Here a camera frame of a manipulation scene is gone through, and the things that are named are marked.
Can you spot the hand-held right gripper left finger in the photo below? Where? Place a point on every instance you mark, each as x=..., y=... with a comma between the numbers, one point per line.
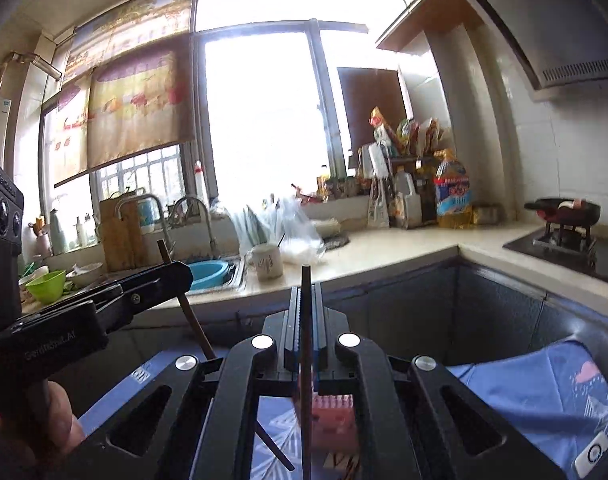
x=291, y=320

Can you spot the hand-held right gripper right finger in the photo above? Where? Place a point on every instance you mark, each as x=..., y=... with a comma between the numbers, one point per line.
x=321, y=320

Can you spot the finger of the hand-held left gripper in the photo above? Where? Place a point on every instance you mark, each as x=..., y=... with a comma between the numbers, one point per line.
x=149, y=292

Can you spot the dark wooden chopstick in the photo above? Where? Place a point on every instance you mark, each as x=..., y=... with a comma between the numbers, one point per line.
x=196, y=327
x=306, y=410

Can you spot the pink perforated utensil holder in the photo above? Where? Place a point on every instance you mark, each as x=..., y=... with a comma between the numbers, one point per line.
x=334, y=425

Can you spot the person's left hand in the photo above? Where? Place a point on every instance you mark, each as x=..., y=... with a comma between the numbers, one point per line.
x=66, y=420

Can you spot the green plastic bowl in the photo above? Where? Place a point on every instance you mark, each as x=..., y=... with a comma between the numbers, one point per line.
x=46, y=287

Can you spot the metal sink faucet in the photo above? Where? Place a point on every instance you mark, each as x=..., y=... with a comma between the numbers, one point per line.
x=168, y=240
x=210, y=240

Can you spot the wooden cutting board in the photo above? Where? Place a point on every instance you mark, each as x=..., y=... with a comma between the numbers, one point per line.
x=119, y=240

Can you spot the blue plastic basin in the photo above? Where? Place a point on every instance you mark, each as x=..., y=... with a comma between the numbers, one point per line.
x=206, y=272

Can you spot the white printed mug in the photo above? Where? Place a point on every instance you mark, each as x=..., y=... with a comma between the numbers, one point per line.
x=266, y=262

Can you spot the white bowl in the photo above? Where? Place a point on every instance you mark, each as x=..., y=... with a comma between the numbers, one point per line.
x=84, y=275

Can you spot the blue labelled bottle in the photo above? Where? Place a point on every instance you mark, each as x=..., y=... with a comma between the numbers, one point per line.
x=146, y=215

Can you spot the clear plastic bag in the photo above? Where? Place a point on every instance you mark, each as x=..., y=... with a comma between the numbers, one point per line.
x=299, y=240

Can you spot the kitchen counter with grey cabinets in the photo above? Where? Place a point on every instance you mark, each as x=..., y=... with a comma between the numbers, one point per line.
x=383, y=255

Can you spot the green onions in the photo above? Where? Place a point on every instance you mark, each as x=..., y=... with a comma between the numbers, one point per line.
x=249, y=230

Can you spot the pale green bottle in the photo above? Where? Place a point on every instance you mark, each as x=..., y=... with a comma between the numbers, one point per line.
x=59, y=235

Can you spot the white bottle red cap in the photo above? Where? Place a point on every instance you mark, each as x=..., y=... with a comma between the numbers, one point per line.
x=200, y=182

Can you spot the white patterned paper bag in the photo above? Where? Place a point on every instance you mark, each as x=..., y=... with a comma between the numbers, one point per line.
x=378, y=205

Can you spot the row of seasoning jars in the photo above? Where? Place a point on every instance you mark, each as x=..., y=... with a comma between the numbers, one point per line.
x=341, y=185

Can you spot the white plastic jug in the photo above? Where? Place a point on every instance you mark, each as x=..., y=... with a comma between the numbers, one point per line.
x=407, y=205

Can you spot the large cooking oil bottle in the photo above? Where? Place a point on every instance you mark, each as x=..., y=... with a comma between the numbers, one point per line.
x=453, y=195

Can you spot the printed window blind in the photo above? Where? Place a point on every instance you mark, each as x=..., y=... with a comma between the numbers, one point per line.
x=134, y=100

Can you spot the small metal container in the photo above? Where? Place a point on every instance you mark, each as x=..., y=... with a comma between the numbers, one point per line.
x=486, y=214

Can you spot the blue printed tablecloth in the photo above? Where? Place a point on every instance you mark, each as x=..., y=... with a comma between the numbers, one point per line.
x=508, y=385

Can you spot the pile of snack packets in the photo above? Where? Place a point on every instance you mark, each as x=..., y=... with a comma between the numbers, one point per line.
x=408, y=132

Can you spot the brown board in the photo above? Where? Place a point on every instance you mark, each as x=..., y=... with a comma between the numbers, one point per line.
x=371, y=110

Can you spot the gas stove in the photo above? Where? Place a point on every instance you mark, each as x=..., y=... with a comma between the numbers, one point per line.
x=558, y=252

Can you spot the metal exhaust pipe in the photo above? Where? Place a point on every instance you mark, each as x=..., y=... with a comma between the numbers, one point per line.
x=34, y=62

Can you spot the red frying pan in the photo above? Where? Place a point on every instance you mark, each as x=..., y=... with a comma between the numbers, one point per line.
x=563, y=210

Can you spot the small white square device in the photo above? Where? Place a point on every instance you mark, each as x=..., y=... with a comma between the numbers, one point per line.
x=592, y=455

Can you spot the range hood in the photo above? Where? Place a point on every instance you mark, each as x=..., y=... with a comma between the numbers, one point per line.
x=558, y=35

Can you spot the wooden wall cabinet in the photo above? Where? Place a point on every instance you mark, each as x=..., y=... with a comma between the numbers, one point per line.
x=433, y=20

